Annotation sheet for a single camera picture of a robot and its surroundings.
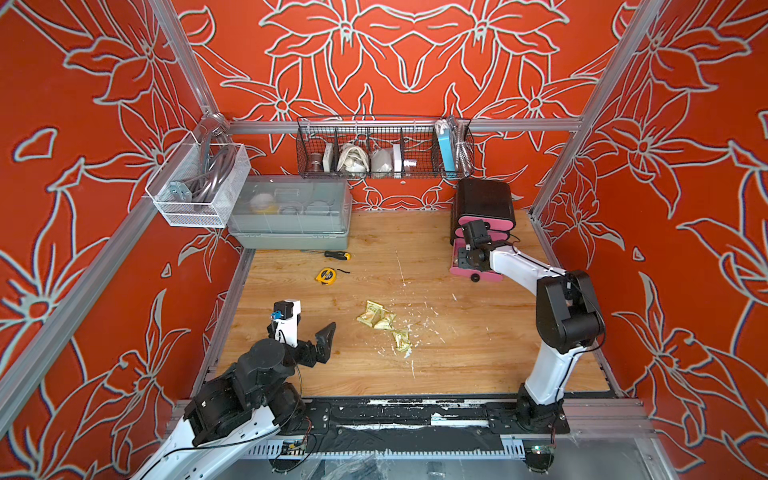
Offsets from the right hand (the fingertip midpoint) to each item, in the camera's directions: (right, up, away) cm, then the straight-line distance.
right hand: (464, 255), depth 98 cm
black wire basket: (-26, +36, -1) cm, 45 cm away
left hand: (-42, -13, -30) cm, 54 cm away
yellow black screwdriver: (-45, 0, +8) cm, 45 cm away
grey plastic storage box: (-58, +14, +2) cm, 60 cm away
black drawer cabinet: (+12, +20, +10) cm, 25 cm away
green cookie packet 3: (-22, -24, -14) cm, 35 cm away
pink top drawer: (+10, +10, -3) cm, 15 cm away
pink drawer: (+9, +7, -2) cm, 11 cm away
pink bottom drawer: (+4, -6, 0) cm, 7 cm away
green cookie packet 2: (-27, -19, -10) cm, 35 cm away
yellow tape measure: (-46, -7, +1) cm, 47 cm away
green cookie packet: (-31, -18, -8) cm, 36 cm away
